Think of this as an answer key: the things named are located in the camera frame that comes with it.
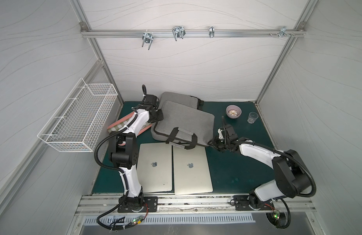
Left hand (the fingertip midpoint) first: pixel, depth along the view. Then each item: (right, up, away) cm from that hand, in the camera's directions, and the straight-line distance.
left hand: (161, 117), depth 95 cm
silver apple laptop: (-2, -30, -9) cm, 31 cm away
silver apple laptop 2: (+20, -32, -10) cm, 39 cm away
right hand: (+30, -16, -5) cm, 34 cm away
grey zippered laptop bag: (+19, +12, +17) cm, 29 cm away
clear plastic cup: (+67, 0, +13) cm, 68 cm away
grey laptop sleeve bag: (+15, -6, -2) cm, 16 cm away
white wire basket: (-36, -3, -26) cm, 45 cm away
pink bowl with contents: (+53, +4, +16) cm, 56 cm away
